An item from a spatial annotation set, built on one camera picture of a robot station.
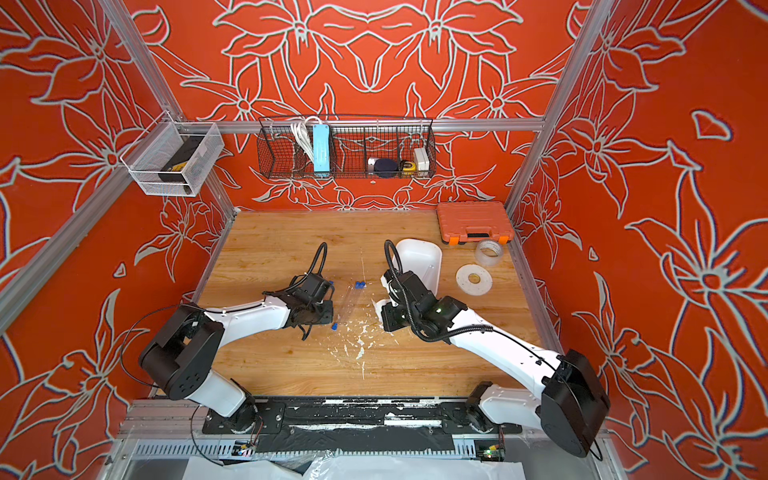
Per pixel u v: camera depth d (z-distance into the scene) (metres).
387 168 1.00
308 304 0.71
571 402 0.39
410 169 0.94
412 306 0.59
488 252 1.06
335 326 0.89
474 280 0.98
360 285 0.97
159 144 0.83
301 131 0.85
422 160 0.91
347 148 0.98
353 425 0.73
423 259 1.02
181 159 0.82
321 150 0.90
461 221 1.12
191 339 0.50
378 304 0.79
